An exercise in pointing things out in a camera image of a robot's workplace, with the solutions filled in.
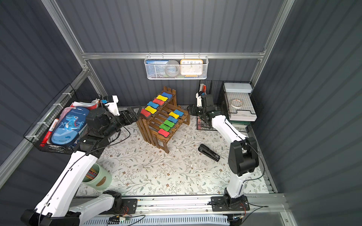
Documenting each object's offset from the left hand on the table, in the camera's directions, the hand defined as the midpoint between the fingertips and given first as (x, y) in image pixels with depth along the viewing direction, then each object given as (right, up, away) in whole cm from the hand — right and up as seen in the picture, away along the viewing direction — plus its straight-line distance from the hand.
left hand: (136, 108), depth 66 cm
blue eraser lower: (+20, -1, +29) cm, 35 cm away
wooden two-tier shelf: (+8, -4, +28) cm, 29 cm away
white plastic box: (+61, -3, +25) cm, 66 cm away
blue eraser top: (+14, +10, +22) cm, 28 cm away
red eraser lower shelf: (+11, -13, +19) cm, 25 cm away
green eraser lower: (+13, -8, +23) cm, 27 cm away
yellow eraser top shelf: (+4, 0, +14) cm, 15 cm away
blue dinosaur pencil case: (-30, -6, 0) cm, 31 cm away
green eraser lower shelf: (+11, -10, +21) cm, 25 cm away
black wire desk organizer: (+57, +9, +32) cm, 66 cm away
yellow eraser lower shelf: (+18, -3, +27) cm, 32 cm away
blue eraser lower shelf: (+15, -5, +25) cm, 30 cm away
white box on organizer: (+63, +18, +36) cm, 75 cm away
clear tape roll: (+59, +6, +28) cm, 66 cm away
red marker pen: (-40, -11, -2) cm, 41 cm away
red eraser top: (+7, +6, +18) cm, 21 cm away
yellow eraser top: (+9, +8, +21) cm, 24 cm away
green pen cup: (-21, -35, +4) cm, 41 cm away
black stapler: (+39, -27, +25) cm, 54 cm away
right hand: (+30, +3, +23) cm, 38 cm away
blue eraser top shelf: (+4, +4, +17) cm, 18 cm away
